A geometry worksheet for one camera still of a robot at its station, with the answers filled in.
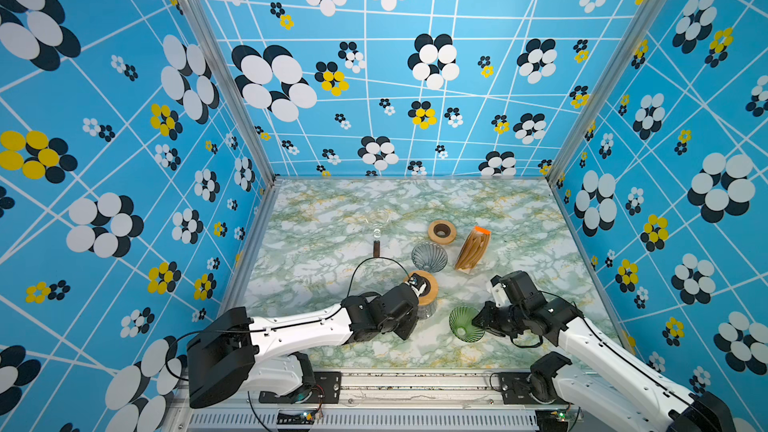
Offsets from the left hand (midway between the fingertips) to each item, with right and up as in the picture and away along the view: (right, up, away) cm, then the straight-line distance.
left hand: (417, 315), depth 79 cm
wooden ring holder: (+10, +20, +25) cm, 34 cm away
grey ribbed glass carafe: (+3, 0, +3) cm, 4 cm away
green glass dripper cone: (+13, -4, +4) cm, 14 cm away
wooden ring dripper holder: (+4, +6, +1) cm, 8 cm away
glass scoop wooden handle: (-12, +17, +14) cm, 25 cm away
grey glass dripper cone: (+5, +13, +15) cm, 20 cm away
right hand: (+16, -2, +1) cm, 16 cm away
